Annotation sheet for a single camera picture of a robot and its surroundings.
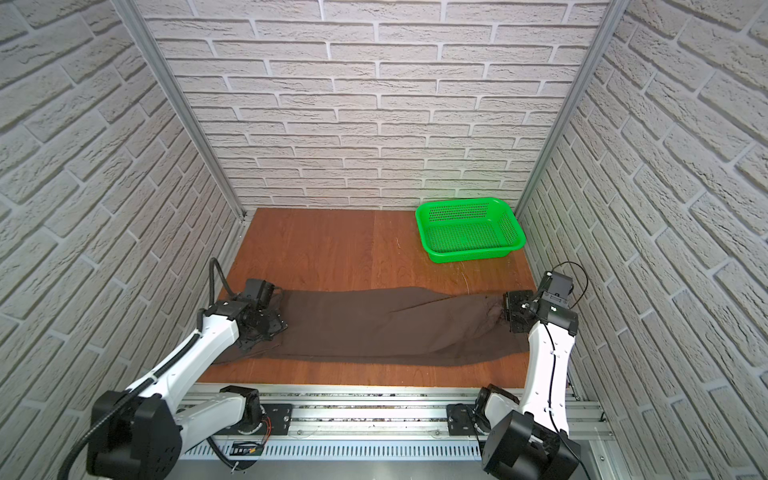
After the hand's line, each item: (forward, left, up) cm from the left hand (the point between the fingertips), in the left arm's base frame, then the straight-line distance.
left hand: (273, 327), depth 84 cm
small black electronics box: (-28, +3, -9) cm, 29 cm away
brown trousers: (+1, -28, -5) cm, 28 cm away
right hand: (+2, -64, +12) cm, 65 cm away
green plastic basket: (+39, -66, -3) cm, 77 cm away
